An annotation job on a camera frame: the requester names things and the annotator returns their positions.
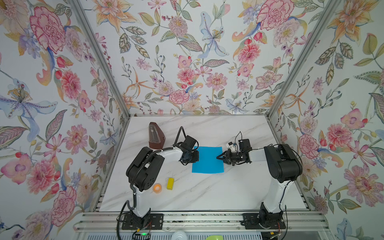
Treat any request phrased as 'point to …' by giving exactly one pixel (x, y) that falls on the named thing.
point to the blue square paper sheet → (208, 162)
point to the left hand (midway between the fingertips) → (199, 159)
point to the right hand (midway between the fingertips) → (218, 158)
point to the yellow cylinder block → (170, 184)
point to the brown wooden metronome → (156, 138)
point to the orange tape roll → (157, 188)
